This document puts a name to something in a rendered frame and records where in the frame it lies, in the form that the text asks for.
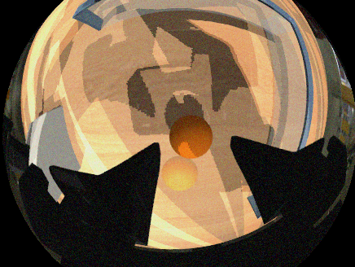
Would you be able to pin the clear blue l-shaped low wall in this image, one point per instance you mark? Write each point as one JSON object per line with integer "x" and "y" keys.
{"x": 304, "y": 52}

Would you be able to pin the brown ball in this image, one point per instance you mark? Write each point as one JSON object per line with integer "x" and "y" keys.
{"x": 190, "y": 137}

